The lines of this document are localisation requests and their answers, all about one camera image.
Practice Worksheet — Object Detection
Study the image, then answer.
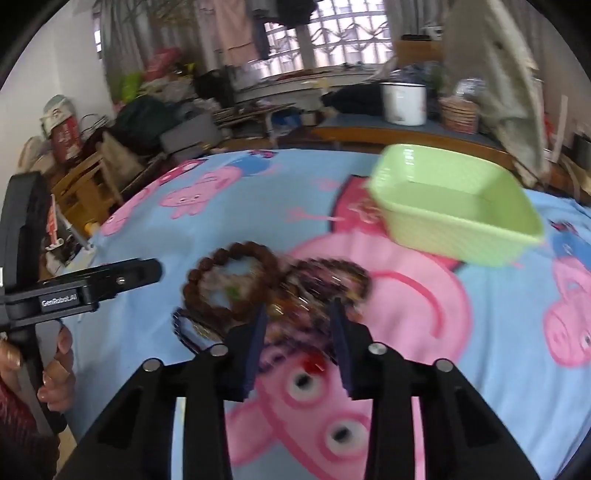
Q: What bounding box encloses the dark bead bracelet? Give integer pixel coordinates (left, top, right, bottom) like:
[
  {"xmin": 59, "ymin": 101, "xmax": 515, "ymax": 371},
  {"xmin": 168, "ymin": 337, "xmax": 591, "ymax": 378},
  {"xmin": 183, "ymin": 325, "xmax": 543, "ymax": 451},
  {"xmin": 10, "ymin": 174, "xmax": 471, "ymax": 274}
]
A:
[{"xmin": 283, "ymin": 258, "xmax": 373, "ymax": 308}]

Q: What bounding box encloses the brown wooden bead bracelet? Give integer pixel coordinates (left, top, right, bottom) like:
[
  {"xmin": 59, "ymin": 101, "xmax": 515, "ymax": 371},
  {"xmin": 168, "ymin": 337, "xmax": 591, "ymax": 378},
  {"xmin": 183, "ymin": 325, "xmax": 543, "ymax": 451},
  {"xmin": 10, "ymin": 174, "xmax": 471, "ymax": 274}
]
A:
[{"xmin": 182, "ymin": 241, "xmax": 283, "ymax": 325}]

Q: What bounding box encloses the person's left forearm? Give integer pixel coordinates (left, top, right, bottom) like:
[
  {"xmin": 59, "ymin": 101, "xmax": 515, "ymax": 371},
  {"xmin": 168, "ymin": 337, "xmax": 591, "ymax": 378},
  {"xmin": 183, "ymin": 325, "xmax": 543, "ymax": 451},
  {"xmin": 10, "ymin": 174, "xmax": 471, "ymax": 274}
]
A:
[{"xmin": 0, "ymin": 376, "xmax": 62, "ymax": 480}]

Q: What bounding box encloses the dark folded clothing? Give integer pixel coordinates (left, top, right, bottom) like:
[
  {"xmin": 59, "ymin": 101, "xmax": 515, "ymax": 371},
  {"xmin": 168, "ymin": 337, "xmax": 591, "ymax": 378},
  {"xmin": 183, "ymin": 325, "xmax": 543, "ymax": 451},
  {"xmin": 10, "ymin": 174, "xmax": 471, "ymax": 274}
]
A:
[{"xmin": 321, "ymin": 84, "xmax": 386, "ymax": 117}]

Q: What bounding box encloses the clear plastic bag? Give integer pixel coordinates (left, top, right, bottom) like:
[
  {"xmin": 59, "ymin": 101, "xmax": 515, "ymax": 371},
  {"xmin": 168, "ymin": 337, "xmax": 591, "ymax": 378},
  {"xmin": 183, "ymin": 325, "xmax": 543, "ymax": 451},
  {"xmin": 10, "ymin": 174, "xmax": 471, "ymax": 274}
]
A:
[{"xmin": 454, "ymin": 78, "xmax": 488, "ymax": 100}]

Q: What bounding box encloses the green plastic basket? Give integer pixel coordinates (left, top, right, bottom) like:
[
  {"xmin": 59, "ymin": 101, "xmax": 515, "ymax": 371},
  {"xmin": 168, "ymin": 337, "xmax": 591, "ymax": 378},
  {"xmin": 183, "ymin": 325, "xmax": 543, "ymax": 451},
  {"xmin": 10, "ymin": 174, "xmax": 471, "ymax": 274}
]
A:
[{"xmin": 367, "ymin": 144, "xmax": 546, "ymax": 269}]

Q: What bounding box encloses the white enamel mug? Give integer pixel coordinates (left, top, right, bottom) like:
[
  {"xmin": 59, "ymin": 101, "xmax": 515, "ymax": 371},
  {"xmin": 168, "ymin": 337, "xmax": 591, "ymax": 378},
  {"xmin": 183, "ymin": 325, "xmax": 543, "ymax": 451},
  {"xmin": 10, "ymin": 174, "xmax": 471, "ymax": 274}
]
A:
[{"xmin": 380, "ymin": 82, "xmax": 428, "ymax": 127}]

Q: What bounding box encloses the printed cartoon blanket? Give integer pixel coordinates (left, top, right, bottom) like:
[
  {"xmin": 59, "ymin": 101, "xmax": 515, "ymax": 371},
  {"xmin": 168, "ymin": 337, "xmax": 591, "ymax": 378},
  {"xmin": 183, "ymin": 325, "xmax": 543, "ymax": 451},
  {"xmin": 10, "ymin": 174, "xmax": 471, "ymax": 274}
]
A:
[{"xmin": 69, "ymin": 148, "xmax": 591, "ymax": 480}]

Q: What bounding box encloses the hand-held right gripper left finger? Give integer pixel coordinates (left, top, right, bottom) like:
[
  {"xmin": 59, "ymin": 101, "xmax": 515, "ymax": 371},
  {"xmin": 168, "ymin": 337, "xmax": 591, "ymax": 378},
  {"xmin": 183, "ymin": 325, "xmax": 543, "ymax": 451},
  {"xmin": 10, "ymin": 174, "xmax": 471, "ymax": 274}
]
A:
[{"xmin": 55, "ymin": 305, "xmax": 269, "ymax": 480}]

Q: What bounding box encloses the window with metal grille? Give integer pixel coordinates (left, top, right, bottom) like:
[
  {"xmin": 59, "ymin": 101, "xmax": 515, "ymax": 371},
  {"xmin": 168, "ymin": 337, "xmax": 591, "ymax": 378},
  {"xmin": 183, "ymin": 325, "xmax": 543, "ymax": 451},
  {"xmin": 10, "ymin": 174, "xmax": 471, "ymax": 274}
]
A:
[{"xmin": 256, "ymin": 0, "xmax": 394, "ymax": 72}]

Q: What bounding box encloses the grey curtain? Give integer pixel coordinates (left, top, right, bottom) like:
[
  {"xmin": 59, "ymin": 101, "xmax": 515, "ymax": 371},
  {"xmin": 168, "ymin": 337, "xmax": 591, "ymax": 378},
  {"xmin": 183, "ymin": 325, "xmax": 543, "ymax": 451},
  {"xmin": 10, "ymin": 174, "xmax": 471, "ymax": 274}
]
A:
[{"xmin": 91, "ymin": 0, "xmax": 206, "ymax": 95}]

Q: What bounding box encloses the bright green bag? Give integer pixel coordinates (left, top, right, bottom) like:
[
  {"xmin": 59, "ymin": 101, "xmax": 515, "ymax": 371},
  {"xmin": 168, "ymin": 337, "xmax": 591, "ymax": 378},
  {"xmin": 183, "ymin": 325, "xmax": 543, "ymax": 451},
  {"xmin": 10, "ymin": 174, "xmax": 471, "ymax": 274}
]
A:
[{"xmin": 119, "ymin": 71, "xmax": 145, "ymax": 101}]

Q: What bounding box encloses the wooden desk with blue top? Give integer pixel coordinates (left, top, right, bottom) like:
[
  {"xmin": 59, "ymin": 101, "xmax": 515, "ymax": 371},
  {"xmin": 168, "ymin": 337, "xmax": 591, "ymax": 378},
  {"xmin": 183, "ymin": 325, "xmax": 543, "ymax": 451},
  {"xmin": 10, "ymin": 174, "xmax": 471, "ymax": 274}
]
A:
[{"xmin": 311, "ymin": 112, "xmax": 520, "ymax": 172}]

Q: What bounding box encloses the pink hanging garment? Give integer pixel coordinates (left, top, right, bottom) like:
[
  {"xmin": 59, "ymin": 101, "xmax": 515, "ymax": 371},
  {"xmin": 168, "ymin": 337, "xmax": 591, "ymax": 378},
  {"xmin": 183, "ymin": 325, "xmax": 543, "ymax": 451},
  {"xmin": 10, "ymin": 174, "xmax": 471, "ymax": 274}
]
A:
[{"xmin": 211, "ymin": 0, "xmax": 260, "ymax": 66}]

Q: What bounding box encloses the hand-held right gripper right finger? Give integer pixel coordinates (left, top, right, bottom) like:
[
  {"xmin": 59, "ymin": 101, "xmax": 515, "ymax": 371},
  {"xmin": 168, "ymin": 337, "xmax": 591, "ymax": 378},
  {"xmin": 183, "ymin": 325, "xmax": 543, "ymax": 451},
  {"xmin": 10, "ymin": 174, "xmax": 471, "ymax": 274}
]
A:
[{"xmin": 329, "ymin": 298, "xmax": 541, "ymax": 480}]

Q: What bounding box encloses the grey dotted cloth cover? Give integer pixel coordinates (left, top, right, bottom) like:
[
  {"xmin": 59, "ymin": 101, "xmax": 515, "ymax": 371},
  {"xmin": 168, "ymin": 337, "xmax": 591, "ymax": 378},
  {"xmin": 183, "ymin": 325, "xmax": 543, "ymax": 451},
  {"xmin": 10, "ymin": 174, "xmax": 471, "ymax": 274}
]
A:
[{"xmin": 442, "ymin": 0, "xmax": 553, "ymax": 178}]

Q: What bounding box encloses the person's left hand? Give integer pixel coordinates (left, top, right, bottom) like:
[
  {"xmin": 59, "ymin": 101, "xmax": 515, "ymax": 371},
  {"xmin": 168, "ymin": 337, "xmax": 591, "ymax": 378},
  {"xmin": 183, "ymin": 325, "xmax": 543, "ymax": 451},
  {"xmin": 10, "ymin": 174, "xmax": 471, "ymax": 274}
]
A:
[{"xmin": 0, "ymin": 323, "xmax": 77, "ymax": 412}]

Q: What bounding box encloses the wooden chair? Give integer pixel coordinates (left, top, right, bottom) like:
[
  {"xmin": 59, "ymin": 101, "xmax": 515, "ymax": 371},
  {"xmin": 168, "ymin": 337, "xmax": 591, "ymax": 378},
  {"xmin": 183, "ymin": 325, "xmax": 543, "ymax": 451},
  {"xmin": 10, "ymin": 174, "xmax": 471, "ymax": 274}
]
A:
[{"xmin": 50, "ymin": 133, "xmax": 145, "ymax": 223}]

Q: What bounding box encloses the black bag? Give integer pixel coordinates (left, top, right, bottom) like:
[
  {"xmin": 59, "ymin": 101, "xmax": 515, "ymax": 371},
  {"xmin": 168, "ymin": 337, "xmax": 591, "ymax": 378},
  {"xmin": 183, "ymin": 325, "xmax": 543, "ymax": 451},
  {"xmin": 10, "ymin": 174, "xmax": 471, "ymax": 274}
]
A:
[{"xmin": 193, "ymin": 69, "xmax": 237, "ymax": 110}]

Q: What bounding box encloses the round woven basket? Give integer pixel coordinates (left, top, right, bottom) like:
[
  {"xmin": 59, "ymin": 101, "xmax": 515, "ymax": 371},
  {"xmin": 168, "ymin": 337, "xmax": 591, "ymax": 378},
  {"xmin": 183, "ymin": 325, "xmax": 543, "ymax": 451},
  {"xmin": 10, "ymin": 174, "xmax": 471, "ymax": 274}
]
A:
[{"xmin": 438, "ymin": 96, "xmax": 484, "ymax": 135}]

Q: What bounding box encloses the red bag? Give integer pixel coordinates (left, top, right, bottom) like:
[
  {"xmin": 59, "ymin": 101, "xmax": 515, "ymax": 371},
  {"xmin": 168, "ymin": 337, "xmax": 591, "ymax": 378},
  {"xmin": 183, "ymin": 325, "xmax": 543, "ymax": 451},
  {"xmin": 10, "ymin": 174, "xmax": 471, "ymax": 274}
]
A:
[{"xmin": 146, "ymin": 47, "xmax": 182, "ymax": 83}]

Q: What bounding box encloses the dark green bag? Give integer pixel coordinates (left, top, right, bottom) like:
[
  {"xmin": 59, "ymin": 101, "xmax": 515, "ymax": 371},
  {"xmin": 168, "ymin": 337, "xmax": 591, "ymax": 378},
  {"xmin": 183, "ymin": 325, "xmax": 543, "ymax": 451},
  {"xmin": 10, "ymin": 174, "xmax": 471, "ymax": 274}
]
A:
[{"xmin": 112, "ymin": 96, "xmax": 182, "ymax": 145}]

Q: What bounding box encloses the grey box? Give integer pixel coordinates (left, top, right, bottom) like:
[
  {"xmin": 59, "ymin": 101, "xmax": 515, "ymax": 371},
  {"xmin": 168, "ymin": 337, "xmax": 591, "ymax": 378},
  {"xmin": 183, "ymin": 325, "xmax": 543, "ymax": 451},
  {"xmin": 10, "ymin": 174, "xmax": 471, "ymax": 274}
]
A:
[{"xmin": 158, "ymin": 112, "xmax": 223, "ymax": 157}]

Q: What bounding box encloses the cardboard box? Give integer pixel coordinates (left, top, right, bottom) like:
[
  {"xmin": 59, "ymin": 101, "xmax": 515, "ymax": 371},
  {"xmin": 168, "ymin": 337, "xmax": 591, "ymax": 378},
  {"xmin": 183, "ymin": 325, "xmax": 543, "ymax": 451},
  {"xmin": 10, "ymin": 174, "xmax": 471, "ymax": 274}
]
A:
[{"xmin": 394, "ymin": 39, "xmax": 445, "ymax": 66}]

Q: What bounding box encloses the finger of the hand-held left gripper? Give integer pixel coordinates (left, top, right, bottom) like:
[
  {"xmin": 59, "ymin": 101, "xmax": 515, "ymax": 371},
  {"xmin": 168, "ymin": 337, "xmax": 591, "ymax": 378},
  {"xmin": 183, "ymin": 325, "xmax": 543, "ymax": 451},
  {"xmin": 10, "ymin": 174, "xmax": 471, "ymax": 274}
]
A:
[{"xmin": 44, "ymin": 258, "xmax": 163, "ymax": 302}]

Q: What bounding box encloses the pile of mixed bead jewelry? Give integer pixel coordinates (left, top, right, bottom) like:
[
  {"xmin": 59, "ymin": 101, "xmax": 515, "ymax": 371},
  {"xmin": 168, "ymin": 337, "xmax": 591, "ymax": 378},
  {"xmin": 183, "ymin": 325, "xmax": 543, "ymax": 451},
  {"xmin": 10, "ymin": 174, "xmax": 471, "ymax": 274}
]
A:
[{"xmin": 172, "ymin": 295, "xmax": 370, "ymax": 372}]

